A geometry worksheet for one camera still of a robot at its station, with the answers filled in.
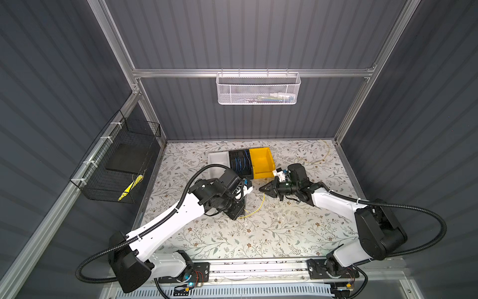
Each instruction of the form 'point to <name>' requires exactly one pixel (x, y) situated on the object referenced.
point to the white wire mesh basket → (258, 88)
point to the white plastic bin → (218, 157)
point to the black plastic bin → (247, 174)
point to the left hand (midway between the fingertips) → (242, 210)
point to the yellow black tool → (137, 180)
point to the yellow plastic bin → (262, 162)
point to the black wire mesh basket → (125, 149)
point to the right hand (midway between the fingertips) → (261, 191)
